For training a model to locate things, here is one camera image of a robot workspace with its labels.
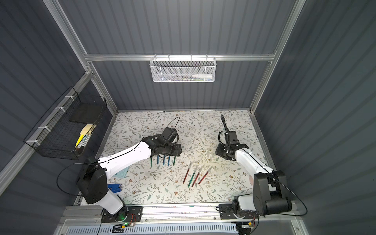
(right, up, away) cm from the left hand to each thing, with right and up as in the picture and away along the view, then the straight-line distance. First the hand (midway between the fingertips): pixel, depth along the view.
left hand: (180, 152), depth 83 cm
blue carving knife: (-15, -7, +10) cm, 20 cm away
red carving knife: (+3, -16, +2) cm, 17 cm away
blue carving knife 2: (-12, -7, +11) cm, 17 cm away
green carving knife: (-4, -7, +10) cm, 13 cm away
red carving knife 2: (+9, -16, +3) cm, 18 cm away
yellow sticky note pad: (-49, +13, -8) cm, 51 cm away
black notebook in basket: (-51, +23, -2) cm, 56 cm away
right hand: (+24, -1, +6) cm, 25 cm away
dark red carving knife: (+14, -14, +4) cm, 21 cm away
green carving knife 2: (+7, -15, +4) cm, 17 cm away
